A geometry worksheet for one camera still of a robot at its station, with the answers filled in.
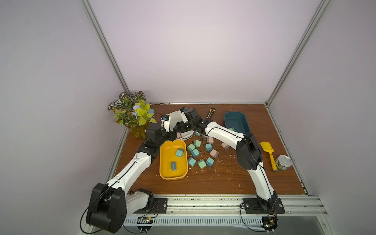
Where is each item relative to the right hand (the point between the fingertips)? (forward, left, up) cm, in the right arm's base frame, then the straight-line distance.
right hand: (179, 122), depth 91 cm
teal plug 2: (-15, -1, -12) cm, 19 cm away
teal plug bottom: (-20, -20, -13) cm, 31 cm away
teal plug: (-24, +2, -10) cm, 27 cm away
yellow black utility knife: (+21, -22, -14) cm, 34 cm away
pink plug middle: (-15, -23, -13) cm, 30 cm away
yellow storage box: (-20, +3, -12) cm, 23 cm away
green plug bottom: (-22, -15, -12) cm, 29 cm away
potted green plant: (-1, +26, +11) cm, 28 cm away
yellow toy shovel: (-9, -57, -14) cm, 59 cm away
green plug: (+5, -37, -14) cm, 40 cm away
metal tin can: (-21, -62, -10) cm, 66 cm away
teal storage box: (+14, -42, -15) cm, 46 cm away
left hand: (-6, +1, +6) cm, 9 cm away
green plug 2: (-8, -12, -12) cm, 19 cm away
